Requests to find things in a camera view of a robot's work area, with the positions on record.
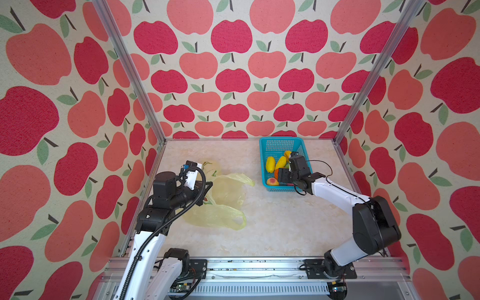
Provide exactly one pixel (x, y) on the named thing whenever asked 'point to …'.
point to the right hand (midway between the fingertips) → (287, 176)
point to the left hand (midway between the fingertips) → (212, 187)
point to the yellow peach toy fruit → (272, 181)
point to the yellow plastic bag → (222, 208)
